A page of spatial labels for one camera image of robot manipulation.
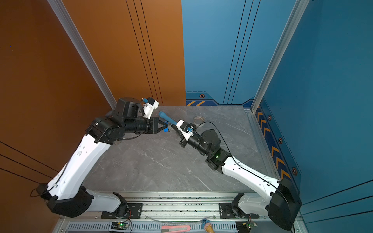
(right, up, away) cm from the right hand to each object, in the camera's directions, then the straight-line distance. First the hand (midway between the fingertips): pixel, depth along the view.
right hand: (173, 124), depth 64 cm
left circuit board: (-26, -50, +6) cm, 57 cm away
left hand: (-2, 0, -1) cm, 3 cm away
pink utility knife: (-2, -50, +4) cm, 50 cm away
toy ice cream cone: (+16, -48, +2) cm, 51 cm away
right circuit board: (+34, -50, +6) cm, 61 cm away
